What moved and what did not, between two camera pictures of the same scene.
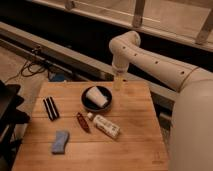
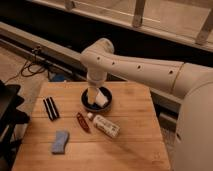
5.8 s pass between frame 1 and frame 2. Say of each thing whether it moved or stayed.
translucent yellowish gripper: moved
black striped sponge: stayed
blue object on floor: stayed
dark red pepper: stayed
